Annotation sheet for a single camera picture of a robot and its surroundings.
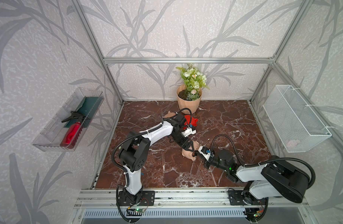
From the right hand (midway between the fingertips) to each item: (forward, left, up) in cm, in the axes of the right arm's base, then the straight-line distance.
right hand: (196, 151), depth 83 cm
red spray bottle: (-3, +56, +29) cm, 63 cm away
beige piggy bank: (-3, +5, +2) cm, 6 cm away
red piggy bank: (+15, +5, +11) cm, 19 cm away
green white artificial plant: (+41, 0, +21) cm, 46 cm away
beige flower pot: (+35, -1, +3) cm, 35 cm away
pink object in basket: (-2, -48, +13) cm, 50 cm away
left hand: (+3, +5, 0) cm, 5 cm away
